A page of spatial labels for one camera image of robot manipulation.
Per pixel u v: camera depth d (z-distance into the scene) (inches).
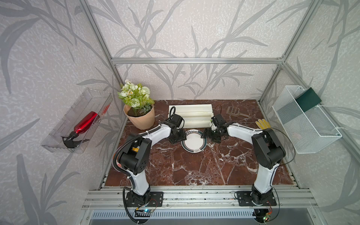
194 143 36.9
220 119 30.9
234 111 43.9
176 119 30.3
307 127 24.1
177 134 31.9
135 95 33.5
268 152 19.7
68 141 23.0
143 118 35.0
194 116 40.1
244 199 28.6
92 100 31.7
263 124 41.6
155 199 28.5
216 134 32.4
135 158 18.9
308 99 28.4
